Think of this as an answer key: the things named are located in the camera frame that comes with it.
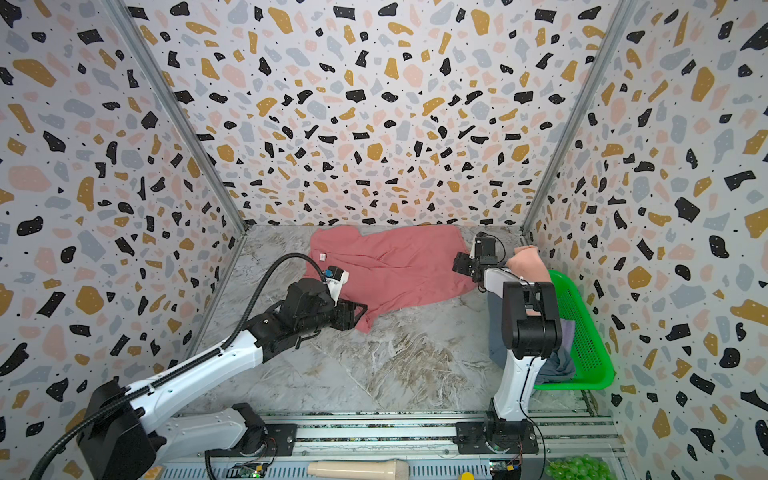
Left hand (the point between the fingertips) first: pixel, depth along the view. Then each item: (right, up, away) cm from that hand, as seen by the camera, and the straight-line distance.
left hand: (359, 300), depth 77 cm
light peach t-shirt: (+49, +8, +13) cm, 51 cm away
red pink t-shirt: (+3, +8, +33) cm, 34 cm away
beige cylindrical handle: (+3, -37, -9) cm, 38 cm away
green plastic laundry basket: (+64, -20, +5) cm, 67 cm away
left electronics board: (-25, -39, -6) cm, 47 cm away
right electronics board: (+36, -40, -5) cm, 54 cm away
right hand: (+31, +12, +26) cm, 42 cm away
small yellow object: (+25, -36, -12) cm, 46 cm away
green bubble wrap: (+51, -35, -10) cm, 63 cm away
